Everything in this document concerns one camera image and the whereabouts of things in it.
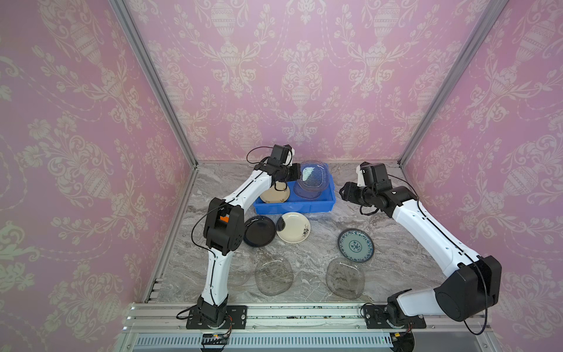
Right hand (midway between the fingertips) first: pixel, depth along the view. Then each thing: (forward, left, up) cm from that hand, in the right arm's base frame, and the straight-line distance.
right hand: (346, 191), depth 82 cm
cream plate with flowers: (-4, +18, -20) cm, 28 cm away
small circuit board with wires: (-41, +49, -24) cm, 68 cm away
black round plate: (-5, +35, -18) cm, 39 cm away
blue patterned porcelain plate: (-12, -5, -21) cm, 25 cm away
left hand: (+14, +15, -4) cm, 21 cm away
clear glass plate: (-23, +29, -21) cm, 42 cm away
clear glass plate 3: (-20, +42, -21) cm, 51 cm away
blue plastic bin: (+12, +3, -24) cm, 27 cm away
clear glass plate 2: (-25, +2, -22) cm, 33 cm away
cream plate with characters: (+1, +26, 0) cm, 26 cm away
